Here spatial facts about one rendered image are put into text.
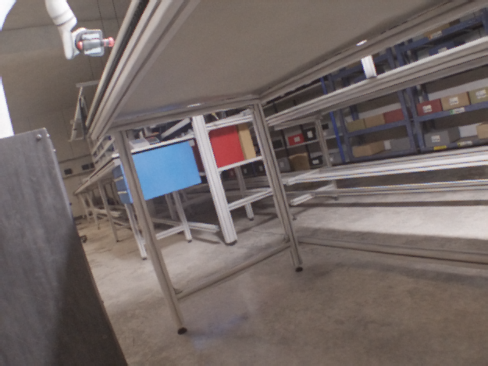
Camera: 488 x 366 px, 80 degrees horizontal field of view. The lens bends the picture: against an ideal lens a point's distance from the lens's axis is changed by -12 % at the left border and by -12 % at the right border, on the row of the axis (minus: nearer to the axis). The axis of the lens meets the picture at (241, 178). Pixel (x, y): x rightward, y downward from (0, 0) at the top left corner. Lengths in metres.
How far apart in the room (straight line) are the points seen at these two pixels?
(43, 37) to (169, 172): 4.57
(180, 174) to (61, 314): 1.99
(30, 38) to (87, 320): 6.12
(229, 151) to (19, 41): 4.71
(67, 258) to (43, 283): 0.07
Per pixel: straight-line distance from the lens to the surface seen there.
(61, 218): 0.68
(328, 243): 1.63
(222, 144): 2.80
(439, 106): 4.40
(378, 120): 4.92
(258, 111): 1.71
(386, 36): 1.21
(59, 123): 12.37
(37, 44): 6.56
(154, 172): 2.52
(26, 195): 0.69
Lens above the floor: 0.70
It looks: 4 degrees down
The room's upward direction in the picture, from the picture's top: 16 degrees counter-clockwise
